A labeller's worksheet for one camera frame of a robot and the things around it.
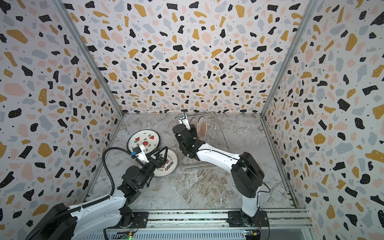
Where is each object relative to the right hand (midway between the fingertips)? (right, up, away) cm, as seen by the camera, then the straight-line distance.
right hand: (184, 120), depth 82 cm
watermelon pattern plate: (-28, -11, +23) cm, 38 cm away
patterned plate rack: (-9, -27, +10) cm, 30 cm away
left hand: (-9, -14, -8) cm, 18 cm away
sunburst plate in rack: (+10, -4, +18) cm, 21 cm away
